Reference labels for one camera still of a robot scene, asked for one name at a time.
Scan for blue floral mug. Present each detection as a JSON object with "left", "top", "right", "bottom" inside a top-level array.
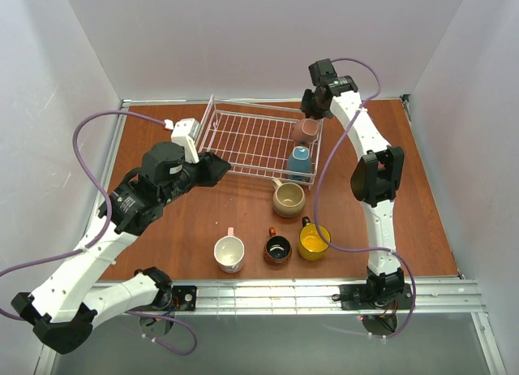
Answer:
[{"left": 286, "top": 145, "right": 311, "bottom": 181}]

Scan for beige round mug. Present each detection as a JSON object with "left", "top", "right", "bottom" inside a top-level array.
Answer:
[{"left": 272, "top": 179, "right": 306, "bottom": 218}]

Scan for dark brown glazed mug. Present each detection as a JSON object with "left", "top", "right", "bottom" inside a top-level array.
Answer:
[{"left": 263, "top": 227, "right": 292, "bottom": 266}]

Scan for yellow enamel mug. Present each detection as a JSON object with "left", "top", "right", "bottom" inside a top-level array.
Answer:
[{"left": 298, "top": 216, "right": 331, "bottom": 261}]

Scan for aluminium front rail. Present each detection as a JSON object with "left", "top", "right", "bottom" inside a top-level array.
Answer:
[{"left": 176, "top": 277, "right": 487, "bottom": 316}]

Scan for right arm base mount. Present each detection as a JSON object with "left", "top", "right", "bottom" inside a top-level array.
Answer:
[{"left": 331, "top": 283, "right": 414, "bottom": 338}]

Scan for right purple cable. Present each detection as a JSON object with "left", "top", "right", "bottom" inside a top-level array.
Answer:
[{"left": 313, "top": 57, "right": 417, "bottom": 339}]

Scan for white mug pink handle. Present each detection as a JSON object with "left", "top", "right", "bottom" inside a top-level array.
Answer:
[{"left": 213, "top": 227, "right": 245, "bottom": 274}]

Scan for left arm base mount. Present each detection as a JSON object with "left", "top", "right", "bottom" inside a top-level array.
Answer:
[{"left": 139, "top": 285, "right": 198, "bottom": 337}]

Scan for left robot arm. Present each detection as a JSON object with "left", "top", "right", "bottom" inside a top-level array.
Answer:
[{"left": 11, "top": 142, "right": 231, "bottom": 354}]

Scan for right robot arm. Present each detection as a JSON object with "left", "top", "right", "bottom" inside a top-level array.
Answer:
[{"left": 300, "top": 58, "right": 405, "bottom": 306}]

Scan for pink floral mug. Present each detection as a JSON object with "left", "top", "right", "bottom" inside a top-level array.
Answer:
[{"left": 290, "top": 119, "right": 320, "bottom": 144}]

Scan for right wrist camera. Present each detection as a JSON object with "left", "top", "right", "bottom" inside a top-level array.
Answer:
[{"left": 308, "top": 58, "right": 337, "bottom": 87}]

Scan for white wire dish rack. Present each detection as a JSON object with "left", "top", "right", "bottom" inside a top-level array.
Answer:
[{"left": 195, "top": 97, "right": 323, "bottom": 188}]

